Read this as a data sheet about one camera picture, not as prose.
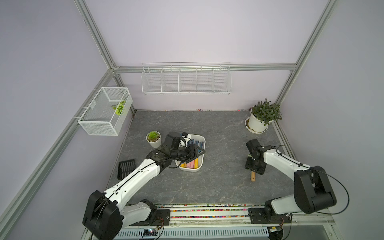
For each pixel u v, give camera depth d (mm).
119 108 809
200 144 992
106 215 379
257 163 730
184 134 746
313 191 433
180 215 758
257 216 739
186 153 669
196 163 888
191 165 886
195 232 1578
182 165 888
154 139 934
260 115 940
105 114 826
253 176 846
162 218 723
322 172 448
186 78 1011
